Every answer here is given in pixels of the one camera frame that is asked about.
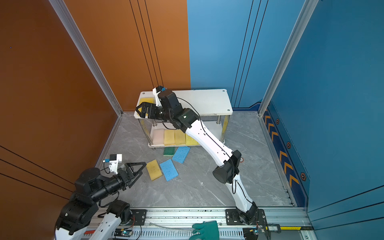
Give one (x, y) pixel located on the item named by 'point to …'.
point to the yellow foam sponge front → (169, 137)
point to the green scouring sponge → (169, 151)
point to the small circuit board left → (123, 232)
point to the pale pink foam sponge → (158, 137)
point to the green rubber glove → (207, 230)
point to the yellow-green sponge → (190, 141)
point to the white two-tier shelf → (213, 108)
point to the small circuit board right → (251, 233)
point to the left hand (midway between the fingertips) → (144, 167)
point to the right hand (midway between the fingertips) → (142, 110)
